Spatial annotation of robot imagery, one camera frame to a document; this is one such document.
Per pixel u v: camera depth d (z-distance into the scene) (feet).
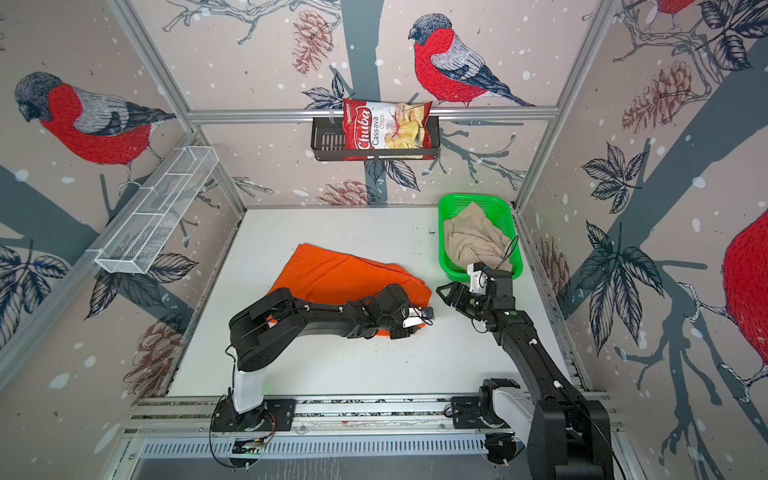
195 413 2.49
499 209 3.74
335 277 3.23
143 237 2.39
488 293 2.19
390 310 2.34
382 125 2.87
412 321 2.53
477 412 2.40
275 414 2.40
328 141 3.11
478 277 2.50
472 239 3.30
